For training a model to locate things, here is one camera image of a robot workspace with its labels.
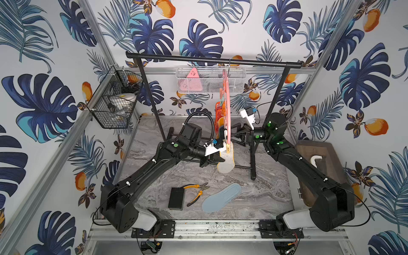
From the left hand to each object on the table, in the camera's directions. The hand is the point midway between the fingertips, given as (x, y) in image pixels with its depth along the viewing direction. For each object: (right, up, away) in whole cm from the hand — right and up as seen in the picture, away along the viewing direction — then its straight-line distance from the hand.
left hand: (222, 155), depth 69 cm
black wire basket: (-61, +40, +26) cm, 78 cm away
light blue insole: (0, -25, +14) cm, 29 cm away
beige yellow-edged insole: (+2, -5, +1) cm, 5 cm away
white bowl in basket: (-49, +26, +11) cm, 56 cm away
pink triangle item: (-15, +39, +22) cm, 47 cm away
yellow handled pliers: (-9, -20, +17) cm, 28 cm away
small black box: (-22, -24, +12) cm, 35 cm away
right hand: (+1, +9, -3) cm, 10 cm away
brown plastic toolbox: (+53, -1, +13) cm, 54 cm away
